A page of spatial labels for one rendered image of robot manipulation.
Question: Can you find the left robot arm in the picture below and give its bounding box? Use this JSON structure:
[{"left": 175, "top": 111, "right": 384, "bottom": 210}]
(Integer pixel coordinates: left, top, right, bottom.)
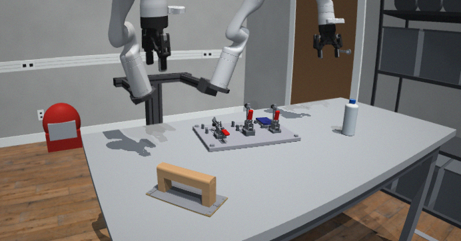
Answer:
[{"left": 210, "top": 0, "right": 344, "bottom": 89}]

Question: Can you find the white bottle with blue cap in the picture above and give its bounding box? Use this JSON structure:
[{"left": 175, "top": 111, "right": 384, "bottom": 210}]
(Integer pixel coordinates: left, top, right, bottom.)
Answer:
[{"left": 342, "top": 99, "right": 358, "bottom": 136}]

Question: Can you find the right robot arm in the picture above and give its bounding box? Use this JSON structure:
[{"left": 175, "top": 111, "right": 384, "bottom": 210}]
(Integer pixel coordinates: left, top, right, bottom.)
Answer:
[{"left": 108, "top": 0, "right": 185, "bottom": 97}]

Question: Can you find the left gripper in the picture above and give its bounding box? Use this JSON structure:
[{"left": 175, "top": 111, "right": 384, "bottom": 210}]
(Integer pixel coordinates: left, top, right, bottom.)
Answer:
[{"left": 313, "top": 24, "right": 343, "bottom": 59}]

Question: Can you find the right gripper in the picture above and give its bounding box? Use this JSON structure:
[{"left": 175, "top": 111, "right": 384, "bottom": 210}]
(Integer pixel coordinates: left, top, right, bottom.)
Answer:
[{"left": 140, "top": 16, "right": 171, "bottom": 72}]

